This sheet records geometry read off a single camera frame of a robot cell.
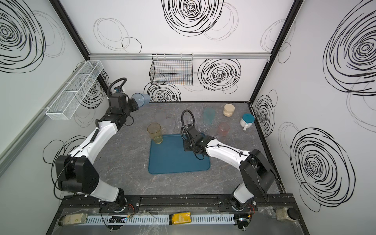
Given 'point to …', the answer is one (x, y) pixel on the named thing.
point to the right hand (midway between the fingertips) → (184, 144)
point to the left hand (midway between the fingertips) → (134, 99)
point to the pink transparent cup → (223, 128)
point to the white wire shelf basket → (63, 105)
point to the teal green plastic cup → (209, 115)
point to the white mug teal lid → (246, 121)
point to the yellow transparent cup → (154, 132)
